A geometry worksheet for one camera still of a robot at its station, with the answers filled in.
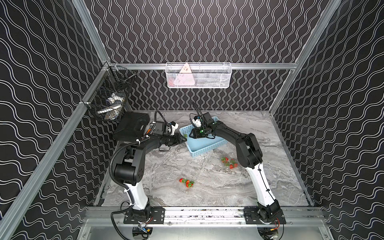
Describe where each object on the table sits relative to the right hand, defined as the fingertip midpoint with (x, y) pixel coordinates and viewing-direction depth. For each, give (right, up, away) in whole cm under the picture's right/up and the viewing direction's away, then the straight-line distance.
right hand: (192, 134), depth 103 cm
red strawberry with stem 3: (-2, -26, -22) cm, 34 cm away
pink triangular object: (-4, +35, -14) cm, 38 cm away
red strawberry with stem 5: (+19, -15, -11) cm, 26 cm away
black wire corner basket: (-48, +20, -19) cm, 56 cm away
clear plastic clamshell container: (+23, -17, -11) cm, 30 cm away
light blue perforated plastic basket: (+6, -7, -8) cm, 12 cm away
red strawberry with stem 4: (-5, -1, +1) cm, 5 cm away
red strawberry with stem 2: (-3, -26, -20) cm, 33 cm away
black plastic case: (-43, +6, +2) cm, 44 cm away
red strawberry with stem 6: (+25, -18, -14) cm, 34 cm away
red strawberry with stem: (-6, -25, -19) cm, 32 cm away
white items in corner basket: (-39, +14, -30) cm, 51 cm away
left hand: (-5, -1, -11) cm, 12 cm away
